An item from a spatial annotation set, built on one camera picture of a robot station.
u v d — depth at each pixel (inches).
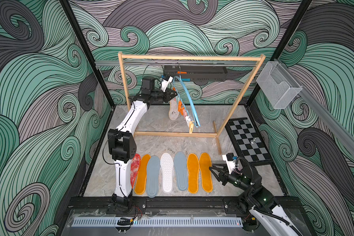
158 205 29.3
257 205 21.7
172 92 30.6
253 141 36.4
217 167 29.1
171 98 31.5
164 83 29.8
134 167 33.8
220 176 26.3
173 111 38.8
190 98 22.8
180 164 34.7
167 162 34.6
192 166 33.8
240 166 25.9
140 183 32.1
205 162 34.8
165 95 30.0
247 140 37.4
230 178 25.9
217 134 38.5
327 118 23.3
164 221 27.5
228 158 26.3
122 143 21.2
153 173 33.9
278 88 30.7
